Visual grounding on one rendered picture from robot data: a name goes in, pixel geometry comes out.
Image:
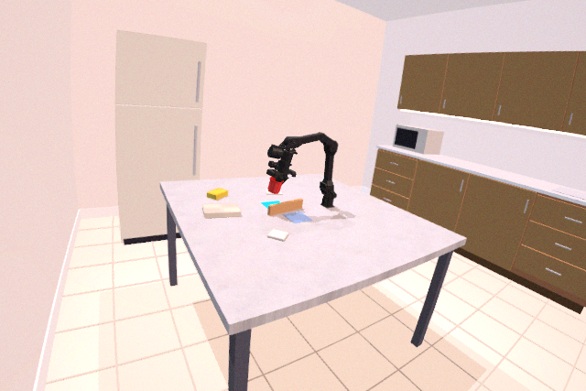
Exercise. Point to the yellow rectangular block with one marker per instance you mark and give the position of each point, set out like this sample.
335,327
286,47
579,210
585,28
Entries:
217,194

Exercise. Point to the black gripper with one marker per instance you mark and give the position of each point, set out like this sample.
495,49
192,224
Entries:
282,172

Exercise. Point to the red cup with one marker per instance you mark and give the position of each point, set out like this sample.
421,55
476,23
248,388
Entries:
274,186

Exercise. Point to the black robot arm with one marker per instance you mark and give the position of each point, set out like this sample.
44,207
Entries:
330,149

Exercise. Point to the beige flat rectangular slab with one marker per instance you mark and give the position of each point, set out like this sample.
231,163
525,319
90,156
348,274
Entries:
211,210

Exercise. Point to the orange flat bar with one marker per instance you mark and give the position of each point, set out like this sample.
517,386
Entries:
286,206

